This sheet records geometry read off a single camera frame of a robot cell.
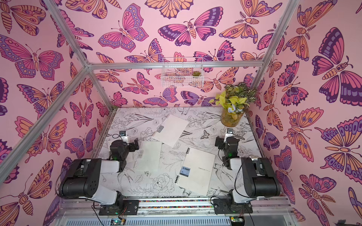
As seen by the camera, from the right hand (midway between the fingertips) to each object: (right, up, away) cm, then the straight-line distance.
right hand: (227, 136), depth 93 cm
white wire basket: (-30, +43, +13) cm, 54 cm away
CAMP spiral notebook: (-21, -21, -8) cm, 31 cm away
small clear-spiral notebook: (-52, -15, -1) cm, 54 cm away
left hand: (-64, -1, +1) cm, 64 cm away
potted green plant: (+3, +24, -3) cm, 24 cm away
